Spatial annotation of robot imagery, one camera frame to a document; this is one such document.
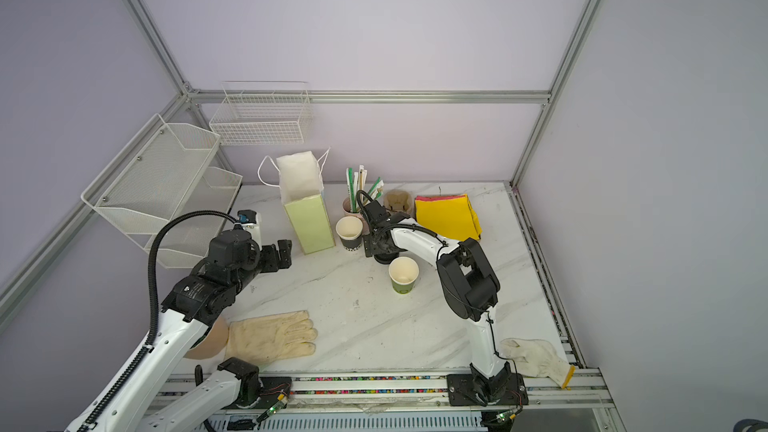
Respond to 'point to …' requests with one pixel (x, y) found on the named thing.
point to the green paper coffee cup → (403, 272)
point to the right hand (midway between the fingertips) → (380, 245)
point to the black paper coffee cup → (349, 228)
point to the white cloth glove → (537, 358)
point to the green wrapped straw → (354, 203)
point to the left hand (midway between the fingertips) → (271, 247)
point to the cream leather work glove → (272, 337)
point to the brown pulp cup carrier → (398, 200)
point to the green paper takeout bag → (303, 196)
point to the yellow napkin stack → (450, 215)
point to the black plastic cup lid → (386, 258)
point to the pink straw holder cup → (347, 207)
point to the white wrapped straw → (362, 180)
